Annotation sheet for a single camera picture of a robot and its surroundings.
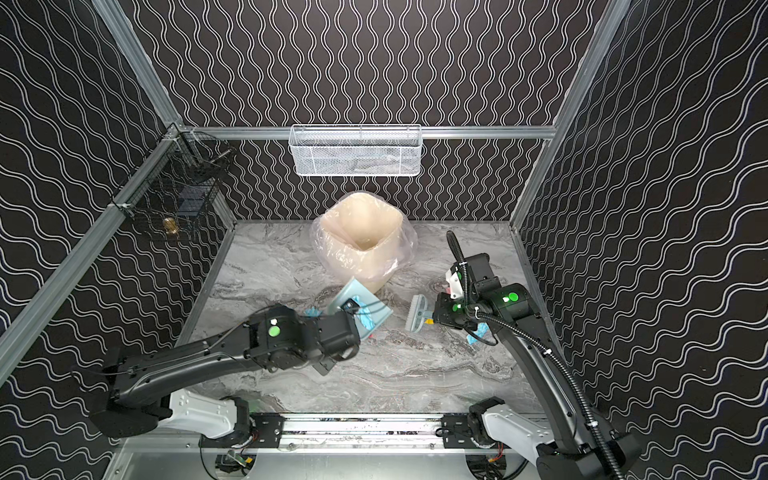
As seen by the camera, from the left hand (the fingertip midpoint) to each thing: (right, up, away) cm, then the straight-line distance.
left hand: (337, 349), depth 65 cm
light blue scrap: (+6, +9, -6) cm, 12 cm away
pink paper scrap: (+24, +13, 0) cm, 27 cm away
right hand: (+23, +6, +7) cm, 24 cm away
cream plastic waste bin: (+2, +28, +42) cm, 50 cm away
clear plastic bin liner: (+17, +23, +25) cm, 38 cm away
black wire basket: (-53, +39, +27) cm, 71 cm away
